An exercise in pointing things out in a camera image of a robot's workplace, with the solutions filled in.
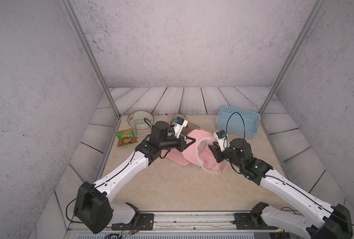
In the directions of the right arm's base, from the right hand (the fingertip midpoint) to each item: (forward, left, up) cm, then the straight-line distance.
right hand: (212, 144), depth 75 cm
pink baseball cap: (-9, +17, +4) cm, 20 cm away
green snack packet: (+18, +54, -17) cm, 59 cm away
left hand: (-2, +8, +5) cm, 10 cm away
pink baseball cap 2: (-4, +7, -2) cm, 8 cm away
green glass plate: (+29, +44, -7) cm, 53 cm away
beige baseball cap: (+30, +10, -21) cm, 38 cm away
